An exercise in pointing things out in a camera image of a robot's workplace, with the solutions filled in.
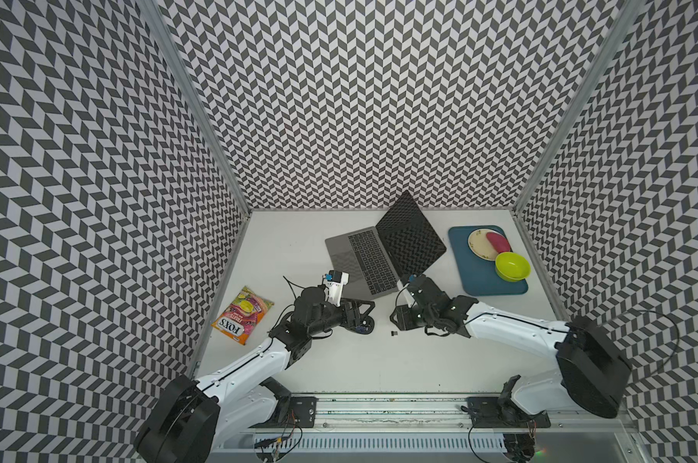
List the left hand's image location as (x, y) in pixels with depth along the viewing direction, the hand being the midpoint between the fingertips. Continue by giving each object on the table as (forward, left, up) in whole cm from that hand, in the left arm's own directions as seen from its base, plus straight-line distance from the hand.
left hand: (367, 306), depth 79 cm
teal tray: (+17, -39, -13) cm, 45 cm away
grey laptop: (+25, -4, -13) cm, 28 cm away
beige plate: (+31, -43, -13) cm, 54 cm away
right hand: (-1, -9, -7) cm, 12 cm away
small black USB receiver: (-3, -8, -13) cm, 15 cm away
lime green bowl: (+20, -51, -11) cm, 55 cm away
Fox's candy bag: (+1, +38, -10) cm, 40 cm away
